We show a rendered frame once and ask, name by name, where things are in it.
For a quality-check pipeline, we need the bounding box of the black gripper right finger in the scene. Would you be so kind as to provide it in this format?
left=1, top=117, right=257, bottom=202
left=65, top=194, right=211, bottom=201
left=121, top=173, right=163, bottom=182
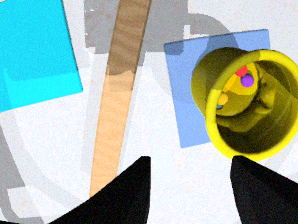
left=229, top=156, right=298, bottom=224

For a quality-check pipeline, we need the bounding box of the purple marble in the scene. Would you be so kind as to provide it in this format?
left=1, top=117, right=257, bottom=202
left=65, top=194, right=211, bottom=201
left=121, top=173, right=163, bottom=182
left=239, top=73, right=254, bottom=87

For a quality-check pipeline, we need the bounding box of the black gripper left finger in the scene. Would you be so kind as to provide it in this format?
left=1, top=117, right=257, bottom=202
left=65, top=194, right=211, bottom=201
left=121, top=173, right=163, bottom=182
left=49, top=156, right=152, bottom=224

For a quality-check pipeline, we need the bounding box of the brown wooden bar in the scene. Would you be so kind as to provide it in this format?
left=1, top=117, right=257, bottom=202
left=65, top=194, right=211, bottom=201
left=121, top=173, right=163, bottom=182
left=89, top=0, right=153, bottom=197

